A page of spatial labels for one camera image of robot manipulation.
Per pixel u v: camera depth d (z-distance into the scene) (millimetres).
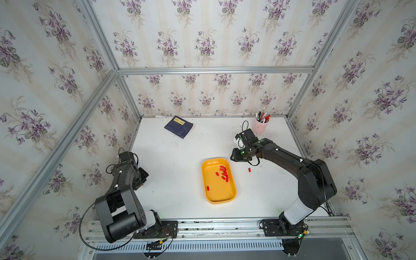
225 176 904
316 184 452
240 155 781
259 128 1063
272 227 728
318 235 719
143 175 772
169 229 737
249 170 928
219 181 888
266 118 1043
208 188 859
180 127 1140
